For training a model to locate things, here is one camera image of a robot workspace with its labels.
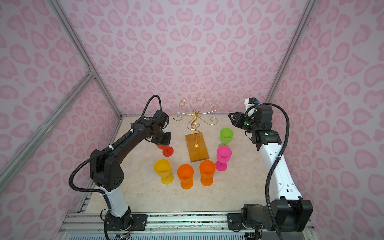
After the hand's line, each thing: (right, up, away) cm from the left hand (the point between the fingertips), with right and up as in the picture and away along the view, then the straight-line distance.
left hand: (169, 140), depth 87 cm
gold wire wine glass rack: (+16, -3, +11) cm, 19 cm away
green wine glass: (+34, +2, +6) cm, 35 cm away
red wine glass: (-3, -8, +12) cm, 15 cm away
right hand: (+33, +14, -15) cm, 39 cm away
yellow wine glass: (-2, -14, -7) cm, 16 cm away
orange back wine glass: (+10, -16, -11) cm, 22 cm away
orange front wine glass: (+22, -14, -9) cm, 27 cm away
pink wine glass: (+31, -9, -1) cm, 33 cm away
